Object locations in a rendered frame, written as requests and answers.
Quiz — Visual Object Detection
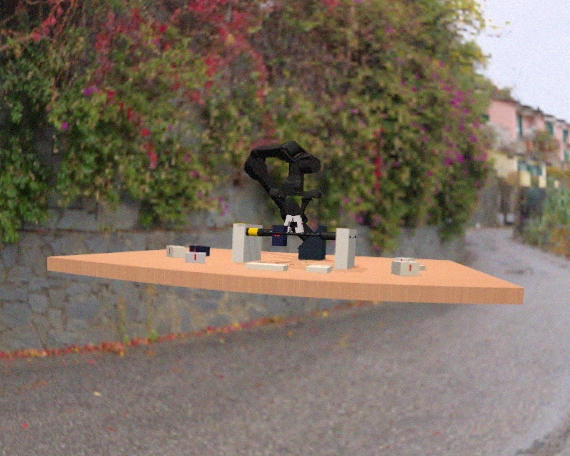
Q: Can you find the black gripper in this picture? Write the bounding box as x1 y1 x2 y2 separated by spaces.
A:
269 173 322 217

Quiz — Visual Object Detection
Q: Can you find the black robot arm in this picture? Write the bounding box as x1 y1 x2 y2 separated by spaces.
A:
244 141 322 233

